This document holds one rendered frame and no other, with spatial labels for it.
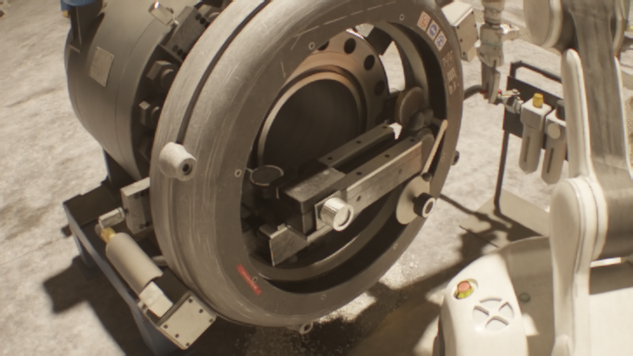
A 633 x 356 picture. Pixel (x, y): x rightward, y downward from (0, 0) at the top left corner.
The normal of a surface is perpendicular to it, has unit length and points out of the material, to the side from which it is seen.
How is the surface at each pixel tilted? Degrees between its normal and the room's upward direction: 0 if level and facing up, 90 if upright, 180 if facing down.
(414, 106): 90
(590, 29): 55
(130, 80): 61
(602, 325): 32
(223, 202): 90
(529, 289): 2
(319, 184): 2
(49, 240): 0
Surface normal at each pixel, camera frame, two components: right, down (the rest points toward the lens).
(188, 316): 0.69, 0.38
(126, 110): -0.69, 0.11
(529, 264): 0.01, 0.22
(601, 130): 0.00, -0.03
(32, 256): -0.02, -0.84
